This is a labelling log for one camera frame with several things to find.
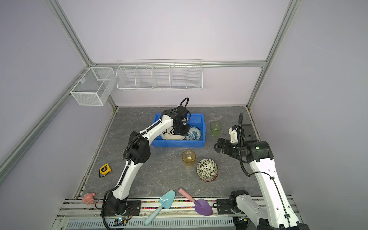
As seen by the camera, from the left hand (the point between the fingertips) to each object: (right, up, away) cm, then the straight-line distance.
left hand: (188, 135), depth 95 cm
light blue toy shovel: (-12, -33, -18) cm, 40 cm away
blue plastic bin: (+6, +10, +18) cm, 22 cm away
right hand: (+18, -5, -23) cm, 29 cm away
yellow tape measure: (-50, -20, -10) cm, 55 cm away
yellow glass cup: (0, -14, -4) cm, 14 cm away
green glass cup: (+19, +4, +7) cm, 21 cm away
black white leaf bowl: (+11, -18, -14) cm, 25 cm away
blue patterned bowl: (+4, 0, +4) cm, 6 cm away
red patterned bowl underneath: (+12, -22, -19) cm, 32 cm away
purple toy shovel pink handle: (+7, -36, -20) cm, 42 cm away
